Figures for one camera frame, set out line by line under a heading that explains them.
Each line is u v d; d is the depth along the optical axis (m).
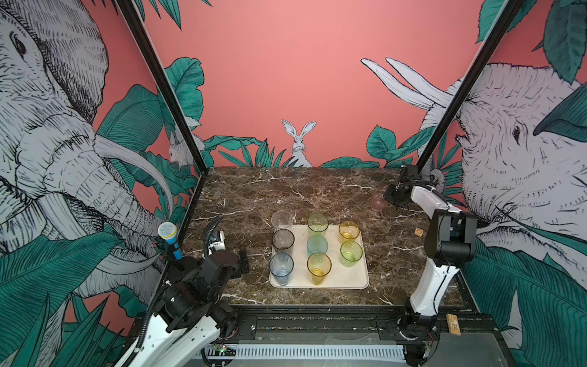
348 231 0.95
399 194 0.77
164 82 0.86
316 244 0.90
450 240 0.53
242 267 0.64
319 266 0.73
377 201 1.08
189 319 0.45
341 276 0.86
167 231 0.71
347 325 0.76
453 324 0.75
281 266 0.82
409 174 0.80
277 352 0.70
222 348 0.70
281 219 0.87
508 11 0.69
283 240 0.82
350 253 0.90
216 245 0.60
